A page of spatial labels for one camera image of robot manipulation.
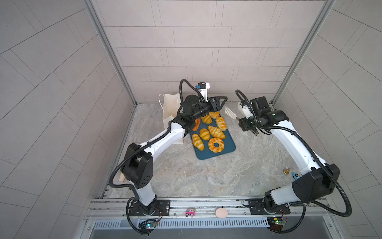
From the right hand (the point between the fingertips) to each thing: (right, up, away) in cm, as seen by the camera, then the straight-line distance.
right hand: (242, 121), depth 80 cm
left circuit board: (-46, -44, -16) cm, 66 cm away
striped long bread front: (-25, -13, +11) cm, 30 cm away
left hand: (-10, +12, -12) cm, 20 cm away
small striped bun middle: (-20, -9, +13) cm, 26 cm away
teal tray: (-17, -11, +14) cm, 24 cm away
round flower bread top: (-13, +3, +24) cm, 28 cm away
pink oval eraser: (-13, -42, -11) cm, 46 cm away
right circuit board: (+12, -46, -13) cm, 50 cm away
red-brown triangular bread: (-25, -1, +21) cm, 32 cm away
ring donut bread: (-16, -16, +10) cm, 25 cm away
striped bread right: (-8, -2, +19) cm, 21 cm away
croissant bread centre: (-13, -8, +14) cm, 21 cm away
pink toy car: (-28, -42, -12) cm, 52 cm away
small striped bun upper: (-18, +1, +21) cm, 28 cm away
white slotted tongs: (-6, +4, -3) cm, 7 cm away
